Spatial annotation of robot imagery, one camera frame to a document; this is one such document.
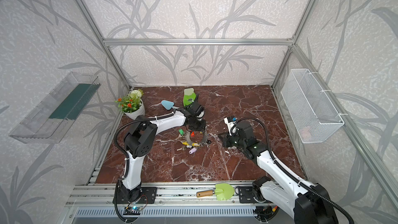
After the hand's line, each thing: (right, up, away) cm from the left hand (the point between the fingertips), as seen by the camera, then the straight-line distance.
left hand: (207, 124), depth 96 cm
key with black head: (+1, -10, -4) cm, 11 cm away
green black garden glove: (-14, +18, +19) cm, 29 cm away
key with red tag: (-9, -6, 0) cm, 11 cm away
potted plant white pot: (-44, +12, -4) cm, 46 cm away
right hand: (+7, -1, -14) cm, 16 cm away
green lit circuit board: (-35, -37, -24) cm, 56 cm away
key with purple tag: (-8, -14, -7) cm, 18 cm away
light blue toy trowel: (-28, +12, +13) cm, 33 cm away
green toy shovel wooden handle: (+9, -29, -21) cm, 37 cm away
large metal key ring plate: (-11, -9, -2) cm, 15 cm away
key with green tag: (-16, -5, +1) cm, 17 cm away
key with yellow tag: (-8, -11, -6) cm, 15 cm away
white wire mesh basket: (+44, +9, -33) cm, 56 cm away
